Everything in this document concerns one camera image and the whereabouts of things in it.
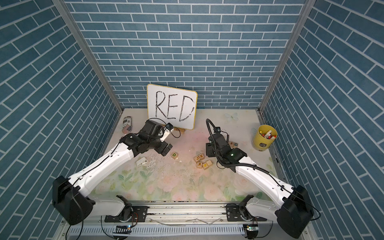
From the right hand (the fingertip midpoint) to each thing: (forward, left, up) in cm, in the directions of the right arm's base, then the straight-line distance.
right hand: (213, 145), depth 81 cm
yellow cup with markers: (+13, -33, -5) cm, 36 cm away
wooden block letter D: (-1, +23, -13) cm, 26 cm away
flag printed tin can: (+21, +62, -13) cm, 67 cm away
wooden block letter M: (-6, +7, -14) cm, 16 cm away
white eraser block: (-7, +42, -13) cm, 45 cm away
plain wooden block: (-4, +1, -13) cm, 14 cm away
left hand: (-1, +24, +2) cm, 24 cm away
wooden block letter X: (0, +6, -13) cm, 15 cm away
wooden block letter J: (-2, +9, -14) cm, 17 cm away
